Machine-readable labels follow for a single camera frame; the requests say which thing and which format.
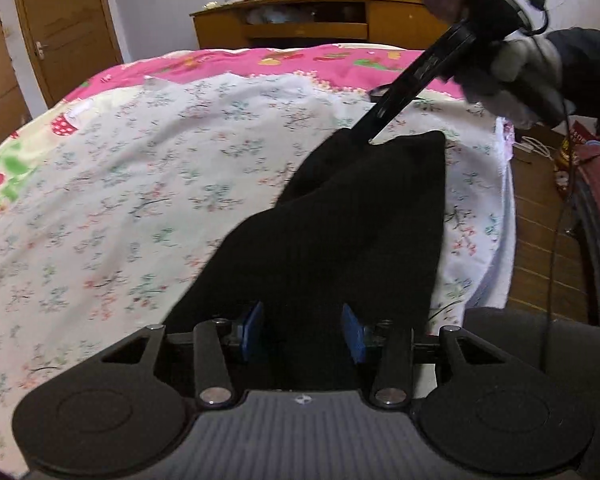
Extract wooden wardrobe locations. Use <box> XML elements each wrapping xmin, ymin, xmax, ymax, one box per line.
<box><xmin>0</xmin><ymin>0</ymin><xmax>32</xmax><ymax>162</ymax></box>

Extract red snack packet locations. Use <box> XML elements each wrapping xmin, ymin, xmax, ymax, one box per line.
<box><xmin>552</xmin><ymin>122</ymin><xmax>599</xmax><ymax>196</ymax></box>

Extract person's right forearm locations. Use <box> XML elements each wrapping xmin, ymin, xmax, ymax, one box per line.
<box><xmin>545</xmin><ymin>27</ymin><xmax>600</xmax><ymax>122</ymax></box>

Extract black cable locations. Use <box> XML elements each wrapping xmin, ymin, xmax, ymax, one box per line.
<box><xmin>544</xmin><ymin>105</ymin><xmax>582</xmax><ymax>367</ymax></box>

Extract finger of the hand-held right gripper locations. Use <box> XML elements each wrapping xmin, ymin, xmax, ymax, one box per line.
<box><xmin>352</xmin><ymin>76</ymin><xmax>427</xmax><ymax>147</ymax></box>

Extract black pants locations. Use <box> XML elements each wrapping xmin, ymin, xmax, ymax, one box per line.
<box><xmin>165</xmin><ymin>130</ymin><xmax>448</xmax><ymax>392</ymax></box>

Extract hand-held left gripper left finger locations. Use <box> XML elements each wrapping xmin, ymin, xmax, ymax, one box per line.
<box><xmin>97</xmin><ymin>302</ymin><xmax>266</xmax><ymax>408</ymax></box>

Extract wooden door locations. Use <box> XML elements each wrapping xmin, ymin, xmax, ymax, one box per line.
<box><xmin>11</xmin><ymin>0</ymin><xmax>124</xmax><ymax>107</ymax></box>

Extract white charger cable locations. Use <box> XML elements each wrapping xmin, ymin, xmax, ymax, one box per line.
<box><xmin>512</xmin><ymin>136</ymin><xmax>557</xmax><ymax>159</ymax></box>

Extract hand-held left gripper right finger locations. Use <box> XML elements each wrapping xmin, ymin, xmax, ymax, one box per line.
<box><xmin>341</xmin><ymin>304</ymin><xmax>513</xmax><ymax>408</ymax></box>

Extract pink cartoon print quilt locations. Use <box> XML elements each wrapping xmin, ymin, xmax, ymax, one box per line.
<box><xmin>0</xmin><ymin>42</ymin><xmax>467</xmax><ymax>233</ymax></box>

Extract white floral bedsheet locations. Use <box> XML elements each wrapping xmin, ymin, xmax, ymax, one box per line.
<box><xmin>0</xmin><ymin>72</ymin><xmax>517</xmax><ymax>407</ymax></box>

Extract wooden desk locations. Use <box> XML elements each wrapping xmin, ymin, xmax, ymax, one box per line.
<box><xmin>190</xmin><ymin>0</ymin><xmax>452</xmax><ymax>52</ymax></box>

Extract person's right hand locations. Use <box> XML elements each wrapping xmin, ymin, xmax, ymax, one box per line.
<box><xmin>455</xmin><ymin>30</ymin><xmax>577</xmax><ymax>130</ymax></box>

